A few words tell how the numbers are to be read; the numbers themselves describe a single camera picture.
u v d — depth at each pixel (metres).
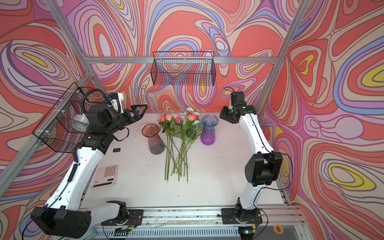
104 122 0.52
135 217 0.73
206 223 0.72
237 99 0.64
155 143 0.88
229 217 0.73
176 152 0.96
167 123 1.04
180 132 1.03
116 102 0.56
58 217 0.36
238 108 0.59
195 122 1.03
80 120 0.73
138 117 0.60
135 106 0.60
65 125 0.74
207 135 0.95
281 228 0.70
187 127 1.05
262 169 0.47
